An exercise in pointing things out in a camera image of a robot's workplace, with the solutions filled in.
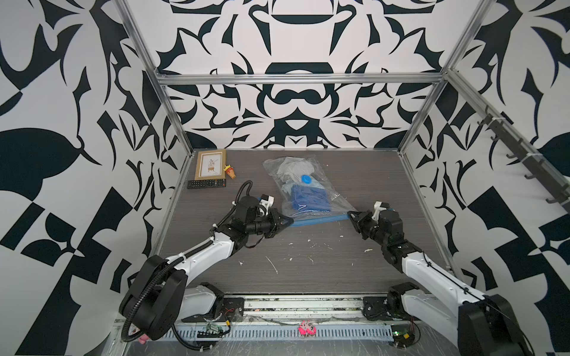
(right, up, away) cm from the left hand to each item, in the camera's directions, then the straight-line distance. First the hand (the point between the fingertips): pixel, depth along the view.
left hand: (291, 216), depth 80 cm
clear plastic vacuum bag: (+20, +3, +12) cm, 23 cm away
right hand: (+22, +2, +5) cm, 23 cm away
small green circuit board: (-24, -33, -9) cm, 42 cm away
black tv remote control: (-38, +10, +25) cm, 47 cm away
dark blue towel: (+6, +5, +8) cm, 11 cm away
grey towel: (+3, +18, +25) cm, 31 cm away
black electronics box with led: (+35, -36, -8) cm, 51 cm away
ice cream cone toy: (-29, +16, +29) cm, 44 cm away
